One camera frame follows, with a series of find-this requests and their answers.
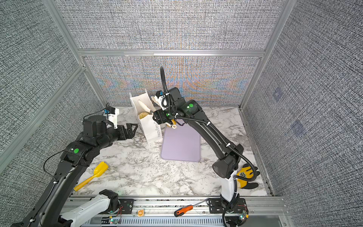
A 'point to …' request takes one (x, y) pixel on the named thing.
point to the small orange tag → (141, 213)
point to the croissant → (142, 115)
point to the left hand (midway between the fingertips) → (130, 125)
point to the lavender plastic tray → (181, 144)
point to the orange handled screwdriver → (180, 211)
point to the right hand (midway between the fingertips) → (159, 114)
